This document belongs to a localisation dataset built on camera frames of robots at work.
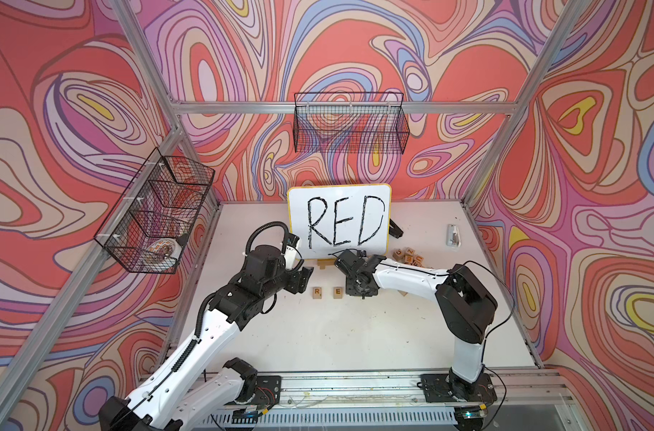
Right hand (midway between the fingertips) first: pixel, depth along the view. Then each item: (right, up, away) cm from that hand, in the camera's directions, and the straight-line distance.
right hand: (358, 295), depth 91 cm
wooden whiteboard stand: (-12, +11, +2) cm, 16 cm away
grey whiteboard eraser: (+39, +19, +13) cm, 46 cm away
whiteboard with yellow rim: (-10, +26, -2) cm, 28 cm away
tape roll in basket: (-55, +18, -19) cm, 61 cm away
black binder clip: (+17, +22, +17) cm, 32 cm away
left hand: (-17, +13, -17) cm, 27 cm away
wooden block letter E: (-7, +1, -1) cm, 7 cm away
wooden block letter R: (-14, +1, -1) cm, 14 cm away
